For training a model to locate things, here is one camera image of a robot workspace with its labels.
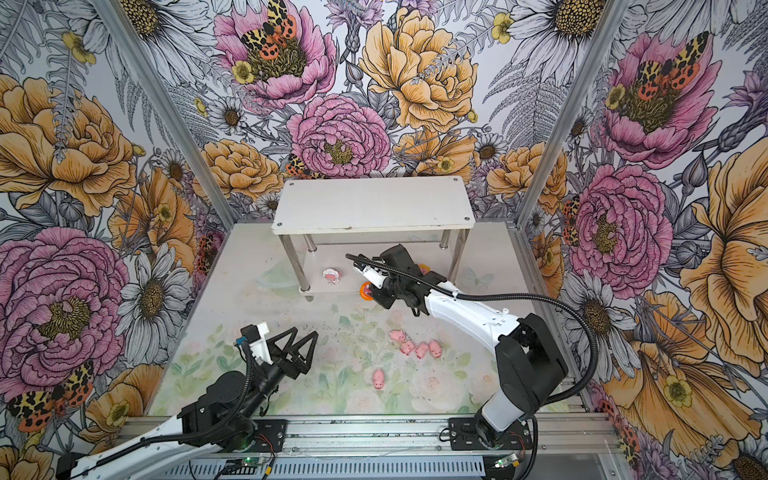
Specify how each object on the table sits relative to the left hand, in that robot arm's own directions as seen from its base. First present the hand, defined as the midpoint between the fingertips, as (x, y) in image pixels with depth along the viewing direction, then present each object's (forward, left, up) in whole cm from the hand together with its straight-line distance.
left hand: (309, 339), depth 74 cm
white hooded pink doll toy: (+22, -2, -5) cm, 23 cm away
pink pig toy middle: (+3, -28, -14) cm, 32 cm away
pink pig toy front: (-5, -16, -15) cm, 22 cm away
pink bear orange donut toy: (+16, -12, -4) cm, 20 cm away
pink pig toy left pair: (+4, -25, -14) cm, 29 cm away
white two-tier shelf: (+23, -3, +18) cm, 29 cm away
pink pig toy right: (+3, -33, -14) cm, 36 cm away
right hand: (+15, -16, -2) cm, 22 cm away
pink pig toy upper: (+7, -22, -15) cm, 27 cm away
